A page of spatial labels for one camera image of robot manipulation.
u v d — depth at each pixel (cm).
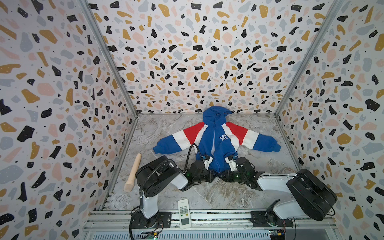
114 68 92
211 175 80
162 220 73
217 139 106
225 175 81
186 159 73
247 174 71
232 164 82
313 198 44
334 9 72
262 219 74
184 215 74
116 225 73
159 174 52
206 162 84
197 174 73
